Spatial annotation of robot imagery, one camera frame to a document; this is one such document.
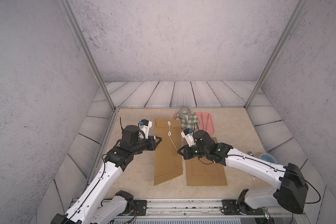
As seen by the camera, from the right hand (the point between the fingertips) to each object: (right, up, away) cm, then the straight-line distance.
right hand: (178, 152), depth 75 cm
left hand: (-8, +7, -3) cm, 11 cm away
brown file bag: (+16, -15, +11) cm, 24 cm away
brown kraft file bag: (-6, -7, +4) cm, 10 cm away
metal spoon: (+47, -5, +17) cm, 51 cm away
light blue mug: (+55, -6, +10) cm, 56 cm away
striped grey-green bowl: (+7, +22, +37) cm, 44 cm away
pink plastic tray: (+23, +15, +36) cm, 45 cm away
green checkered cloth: (+10, +14, +34) cm, 38 cm away
